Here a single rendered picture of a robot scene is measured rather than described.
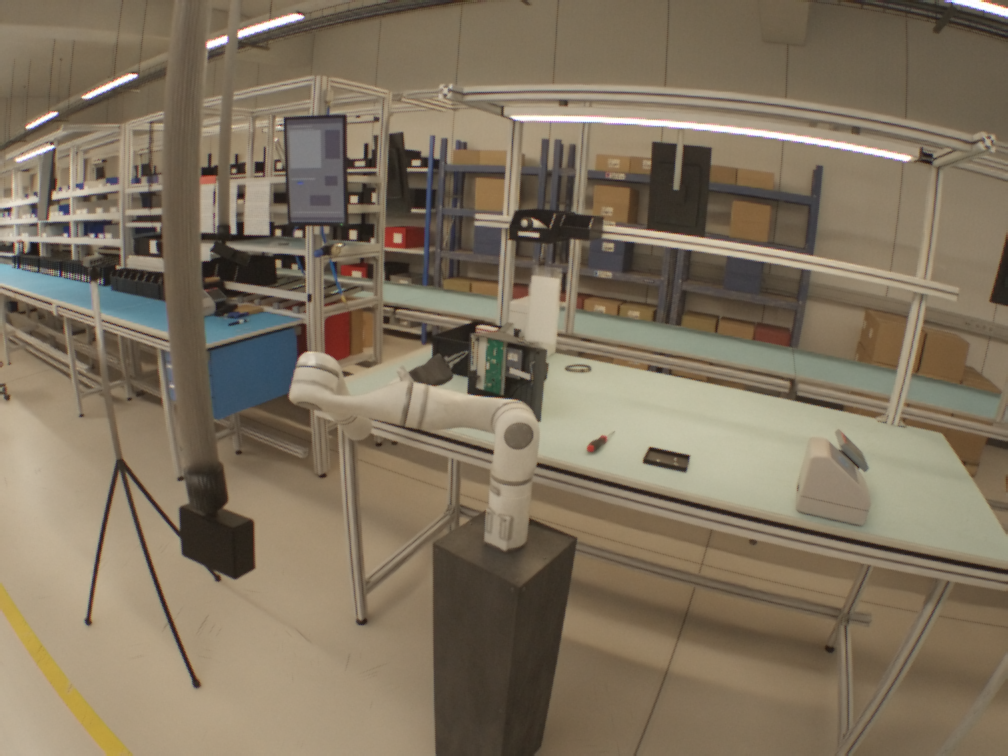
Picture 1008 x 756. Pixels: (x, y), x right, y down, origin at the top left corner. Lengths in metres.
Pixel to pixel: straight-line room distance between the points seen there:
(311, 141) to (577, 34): 3.96
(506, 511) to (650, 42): 5.14
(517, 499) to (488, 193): 4.66
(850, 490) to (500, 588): 0.79
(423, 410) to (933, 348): 4.12
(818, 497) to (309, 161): 2.30
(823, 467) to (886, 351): 3.38
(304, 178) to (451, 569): 1.89
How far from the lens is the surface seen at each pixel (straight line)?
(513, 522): 1.24
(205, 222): 3.68
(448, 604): 1.37
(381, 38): 7.36
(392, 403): 1.12
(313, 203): 2.66
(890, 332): 4.61
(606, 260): 5.20
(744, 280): 5.04
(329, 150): 2.59
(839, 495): 1.32
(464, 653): 1.44
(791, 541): 1.35
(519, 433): 1.14
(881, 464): 1.77
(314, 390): 1.12
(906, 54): 5.88
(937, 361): 4.75
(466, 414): 1.17
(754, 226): 4.99
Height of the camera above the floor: 1.60
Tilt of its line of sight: 18 degrees down
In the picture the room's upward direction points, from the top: 4 degrees clockwise
